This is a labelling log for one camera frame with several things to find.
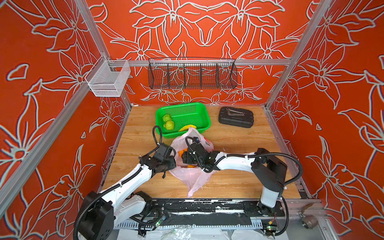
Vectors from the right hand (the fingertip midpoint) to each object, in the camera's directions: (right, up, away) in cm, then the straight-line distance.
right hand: (182, 156), depth 86 cm
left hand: (-5, -3, -3) cm, 6 cm away
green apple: (-10, +18, +15) cm, 25 cm away
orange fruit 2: (+5, -4, -6) cm, 9 cm away
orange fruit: (-1, +2, +1) cm, 3 cm away
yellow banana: (+2, +16, +19) cm, 25 cm away
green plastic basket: (-1, +25, +28) cm, 38 cm away
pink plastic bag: (+7, -8, -10) cm, 14 cm away
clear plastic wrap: (0, -31, -18) cm, 36 cm away
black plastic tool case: (+37, +24, +17) cm, 47 cm away
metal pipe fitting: (+59, -25, -20) cm, 67 cm away
